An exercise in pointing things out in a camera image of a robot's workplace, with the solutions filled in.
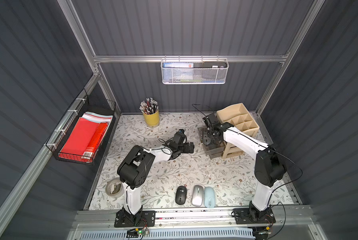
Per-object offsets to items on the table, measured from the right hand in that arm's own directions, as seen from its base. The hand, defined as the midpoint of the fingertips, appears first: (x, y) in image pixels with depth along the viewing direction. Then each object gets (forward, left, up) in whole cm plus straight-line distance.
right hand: (207, 135), depth 92 cm
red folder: (-16, +61, +17) cm, 66 cm away
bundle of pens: (+18, +38, +7) cm, 43 cm away
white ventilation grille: (-49, +21, -13) cm, 55 cm away
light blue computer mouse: (-34, +1, -9) cm, 35 cm away
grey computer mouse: (-33, +7, -10) cm, 35 cm away
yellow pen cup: (+18, +38, -6) cm, 43 cm away
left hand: (-4, +10, -8) cm, 13 cm away
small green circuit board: (-49, +37, -12) cm, 63 cm away
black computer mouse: (-32, +16, -11) cm, 38 cm away
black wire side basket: (+4, +67, +22) cm, 71 cm away
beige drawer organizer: (+3, -18, +13) cm, 22 cm away
